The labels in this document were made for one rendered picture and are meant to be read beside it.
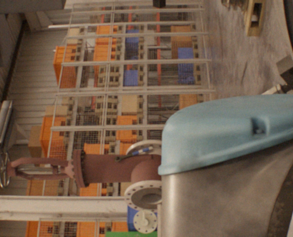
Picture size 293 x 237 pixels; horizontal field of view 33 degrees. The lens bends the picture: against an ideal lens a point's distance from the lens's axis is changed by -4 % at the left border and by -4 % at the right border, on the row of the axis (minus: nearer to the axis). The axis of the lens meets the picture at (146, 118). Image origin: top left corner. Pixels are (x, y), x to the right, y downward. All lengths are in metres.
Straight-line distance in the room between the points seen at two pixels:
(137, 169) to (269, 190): 4.52
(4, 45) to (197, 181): 0.17
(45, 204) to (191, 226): 8.52
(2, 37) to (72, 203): 8.58
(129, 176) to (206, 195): 4.64
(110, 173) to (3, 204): 4.36
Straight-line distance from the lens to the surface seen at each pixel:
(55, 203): 8.81
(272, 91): 0.74
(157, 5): 0.16
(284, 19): 0.55
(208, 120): 0.31
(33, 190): 12.37
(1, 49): 0.18
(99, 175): 4.95
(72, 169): 4.89
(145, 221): 4.60
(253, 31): 5.62
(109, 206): 8.64
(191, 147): 0.31
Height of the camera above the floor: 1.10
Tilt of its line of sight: 2 degrees up
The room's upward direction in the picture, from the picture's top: 91 degrees counter-clockwise
